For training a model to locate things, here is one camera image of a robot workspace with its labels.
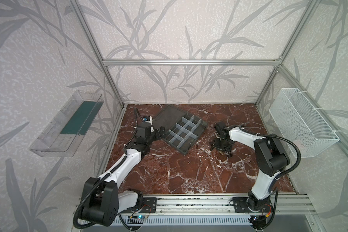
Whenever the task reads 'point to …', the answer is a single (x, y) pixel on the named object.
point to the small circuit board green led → (139, 217)
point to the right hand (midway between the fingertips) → (218, 145)
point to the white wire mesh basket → (299, 122)
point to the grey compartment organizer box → (182, 129)
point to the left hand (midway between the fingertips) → (160, 124)
